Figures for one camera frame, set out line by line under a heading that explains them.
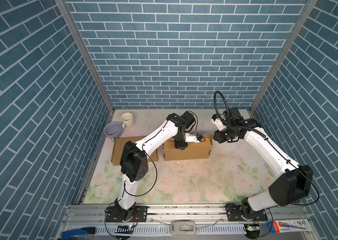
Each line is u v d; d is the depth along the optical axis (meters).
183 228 0.68
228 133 0.66
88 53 0.89
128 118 1.05
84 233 0.69
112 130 1.05
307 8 0.71
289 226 0.70
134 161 0.49
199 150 0.83
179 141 0.74
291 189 0.42
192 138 0.75
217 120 0.74
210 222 0.73
